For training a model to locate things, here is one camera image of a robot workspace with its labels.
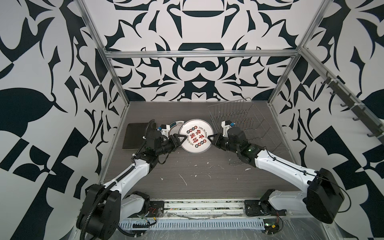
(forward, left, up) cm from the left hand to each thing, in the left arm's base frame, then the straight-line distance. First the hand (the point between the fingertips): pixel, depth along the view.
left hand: (186, 135), depth 79 cm
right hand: (-1, -11, +1) cm, 11 cm away
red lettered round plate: (+3, -6, -2) cm, 7 cm away
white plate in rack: (+16, +8, -16) cm, 24 cm away
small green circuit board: (-39, -39, -20) cm, 58 cm away
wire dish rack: (+15, -48, -15) cm, 53 cm away
